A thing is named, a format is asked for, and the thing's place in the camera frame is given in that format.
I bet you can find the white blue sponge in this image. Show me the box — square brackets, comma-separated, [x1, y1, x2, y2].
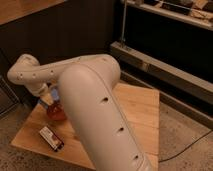
[50, 88, 60, 101]

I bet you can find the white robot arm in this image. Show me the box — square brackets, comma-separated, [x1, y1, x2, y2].
[7, 54, 153, 171]

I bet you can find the red ceramic cup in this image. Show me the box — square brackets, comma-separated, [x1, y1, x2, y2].
[47, 103, 66, 121]

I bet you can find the wooden board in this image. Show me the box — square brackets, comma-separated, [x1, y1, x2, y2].
[11, 83, 159, 171]

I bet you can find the small dark packet box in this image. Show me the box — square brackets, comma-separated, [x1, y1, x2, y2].
[39, 126, 64, 152]

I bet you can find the dark cabinet with wood top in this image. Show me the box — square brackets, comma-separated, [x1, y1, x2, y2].
[0, 0, 117, 77]

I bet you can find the grey metal shelf rack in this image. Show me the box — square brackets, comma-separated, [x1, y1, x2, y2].
[110, 0, 213, 129]

